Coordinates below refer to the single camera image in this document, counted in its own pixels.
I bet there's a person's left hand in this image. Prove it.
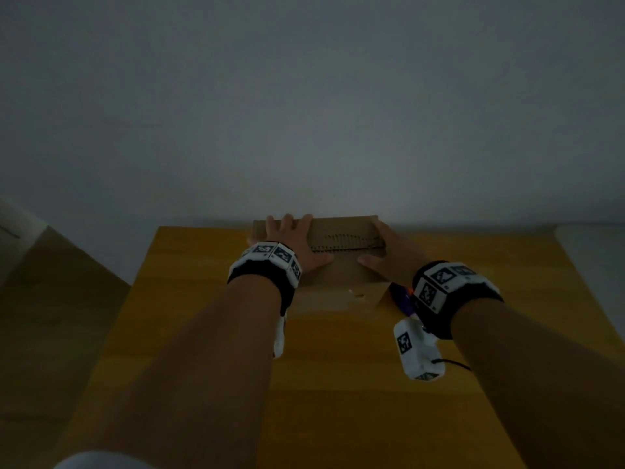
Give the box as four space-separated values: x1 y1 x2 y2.
246 213 335 275

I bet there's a black right wristband with markers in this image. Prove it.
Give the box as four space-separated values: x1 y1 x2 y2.
411 261 504 340

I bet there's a person's white sleeve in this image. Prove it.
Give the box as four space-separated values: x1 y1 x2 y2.
53 451 157 469

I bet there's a black left wristband with markers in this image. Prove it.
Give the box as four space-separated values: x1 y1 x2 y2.
227 241 303 316

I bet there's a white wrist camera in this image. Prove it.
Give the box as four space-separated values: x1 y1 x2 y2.
393 316 446 382
272 315 286 360

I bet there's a black wristband with markers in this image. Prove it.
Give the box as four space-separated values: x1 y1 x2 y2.
411 261 504 340
227 241 303 316

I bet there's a person's right hand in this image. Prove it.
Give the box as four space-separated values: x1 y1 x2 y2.
357 216 432 290

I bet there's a person's left forearm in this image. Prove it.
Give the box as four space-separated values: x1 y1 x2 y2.
73 274 284 469

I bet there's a black right camera cable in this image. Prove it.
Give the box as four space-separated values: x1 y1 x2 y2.
429 357 472 373

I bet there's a brown cardboard piece with staples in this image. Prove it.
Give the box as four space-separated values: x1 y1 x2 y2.
251 215 391 313

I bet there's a white cabinet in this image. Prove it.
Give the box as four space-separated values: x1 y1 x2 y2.
0 199 48 289

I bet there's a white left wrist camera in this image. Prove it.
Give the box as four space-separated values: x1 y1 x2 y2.
272 315 286 360

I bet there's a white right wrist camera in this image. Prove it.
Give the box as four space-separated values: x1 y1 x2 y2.
393 316 446 382

